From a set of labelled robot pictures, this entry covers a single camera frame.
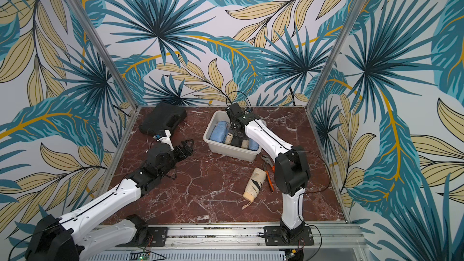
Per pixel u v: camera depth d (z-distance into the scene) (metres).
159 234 0.74
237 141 0.88
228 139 0.94
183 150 0.71
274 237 0.73
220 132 0.95
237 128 0.64
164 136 0.70
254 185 0.84
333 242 0.74
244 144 0.93
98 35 0.86
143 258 0.71
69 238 0.39
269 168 0.93
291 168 0.50
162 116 1.07
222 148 0.87
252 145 0.89
